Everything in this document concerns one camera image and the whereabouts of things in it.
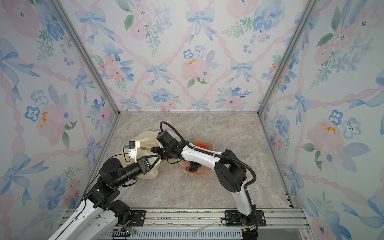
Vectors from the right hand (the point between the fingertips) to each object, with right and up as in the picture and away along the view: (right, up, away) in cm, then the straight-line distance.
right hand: (152, 154), depth 83 cm
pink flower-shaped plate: (+28, -10, +6) cm, 31 cm away
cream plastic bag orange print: (0, +6, -21) cm, 22 cm away
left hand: (+9, +3, -19) cm, 21 cm away
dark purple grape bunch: (+23, -8, +3) cm, 24 cm away
